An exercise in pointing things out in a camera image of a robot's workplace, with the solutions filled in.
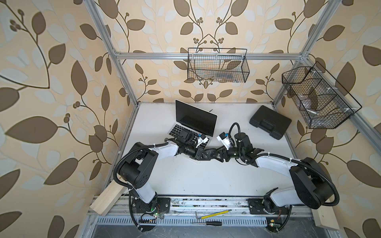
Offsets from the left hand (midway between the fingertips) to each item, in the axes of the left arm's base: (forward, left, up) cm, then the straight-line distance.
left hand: (207, 157), depth 81 cm
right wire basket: (+18, -57, +26) cm, 65 cm away
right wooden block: (-26, -54, -5) cm, 61 cm away
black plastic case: (+29, -46, -3) cm, 54 cm away
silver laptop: (+32, +3, -10) cm, 34 cm away
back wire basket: (+55, -9, +24) cm, 61 cm away
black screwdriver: (-29, -1, -9) cm, 30 cm away
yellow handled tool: (-25, -3, -10) cm, 27 cm away
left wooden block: (-18, +50, -7) cm, 54 cm away
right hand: (+3, -4, -2) cm, 6 cm away
